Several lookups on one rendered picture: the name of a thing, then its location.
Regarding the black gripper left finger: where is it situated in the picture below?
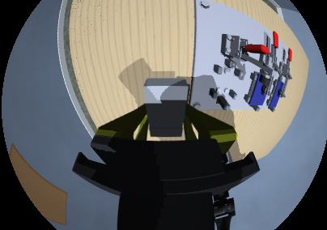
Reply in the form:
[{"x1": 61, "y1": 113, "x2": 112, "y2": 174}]
[{"x1": 94, "y1": 104, "x2": 149, "y2": 140}]

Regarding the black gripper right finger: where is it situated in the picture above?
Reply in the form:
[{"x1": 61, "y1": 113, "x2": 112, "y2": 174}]
[{"x1": 183, "y1": 103, "x2": 238, "y2": 154}]

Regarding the blue rectangular block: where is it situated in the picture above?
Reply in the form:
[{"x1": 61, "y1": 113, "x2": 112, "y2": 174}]
[
  {"x1": 246, "y1": 71, "x2": 265, "y2": 105},
  {"x1": 268, "y1": 80, "x2": 284, "y2": 107}
]

